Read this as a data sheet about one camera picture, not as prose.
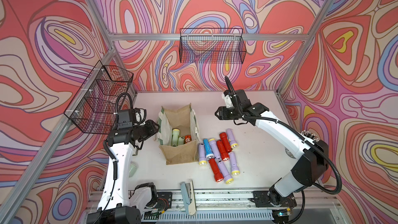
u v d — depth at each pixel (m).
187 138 0.91
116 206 0.37
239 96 0.61
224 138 0.91
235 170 0.80
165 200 0.73
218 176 0.78
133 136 0.50
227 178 0.77
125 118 0.55
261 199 0.73
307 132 0.77
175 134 0.93
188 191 0.74
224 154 0.86
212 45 0.96
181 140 0.90
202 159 0.83
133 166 0.80
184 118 0.88
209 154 0.84
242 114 0.57
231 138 0.92
